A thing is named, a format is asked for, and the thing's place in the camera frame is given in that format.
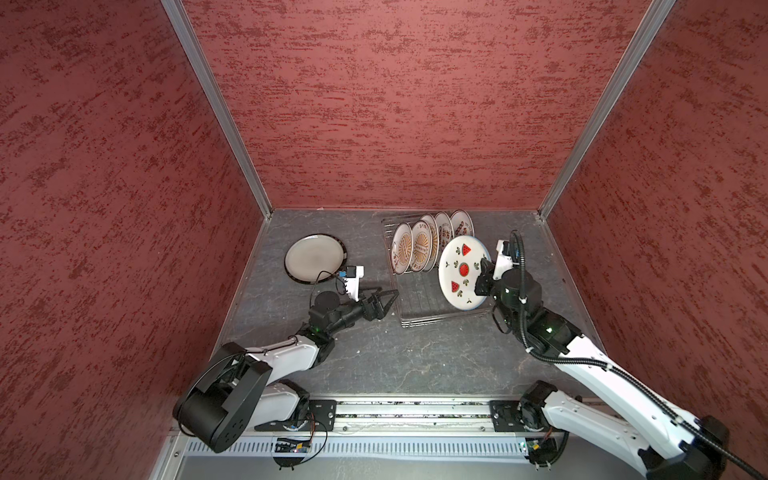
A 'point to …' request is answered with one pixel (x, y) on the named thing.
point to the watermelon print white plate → (458, 272)
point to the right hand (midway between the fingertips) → (480, 266)
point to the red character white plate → (462, 224)
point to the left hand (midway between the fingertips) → (391, 296)
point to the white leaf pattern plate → (314, 258)
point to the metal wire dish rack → (419, 294)
